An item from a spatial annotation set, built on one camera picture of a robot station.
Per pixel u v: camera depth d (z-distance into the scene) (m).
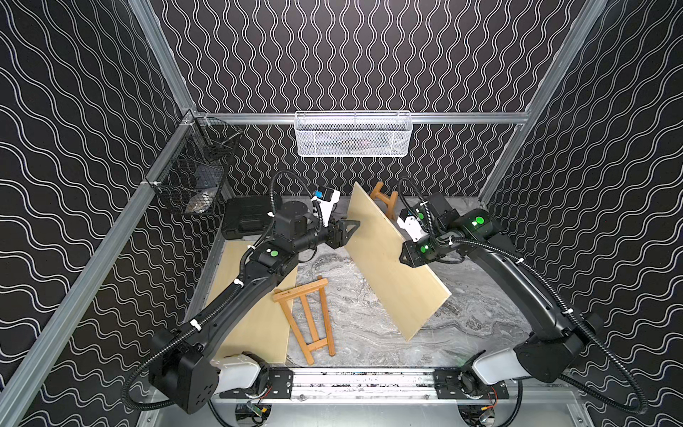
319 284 0.91
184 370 0.39
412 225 0.66
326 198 0.61
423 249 0.60
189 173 0.92
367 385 0.76
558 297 0.41
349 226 0.65
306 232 0.60
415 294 0.72
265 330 0.84
